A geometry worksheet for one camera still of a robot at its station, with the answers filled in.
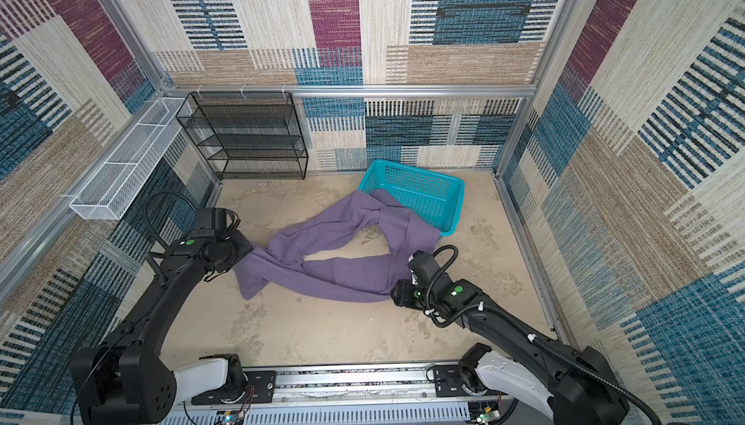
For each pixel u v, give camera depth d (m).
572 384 0.40
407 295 0.72
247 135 1.11
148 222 0.89
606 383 0.38
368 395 0.73
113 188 0.71
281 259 0.89
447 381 0.73
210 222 0.64
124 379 0.39
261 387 0.75
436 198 1.11
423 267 0.63
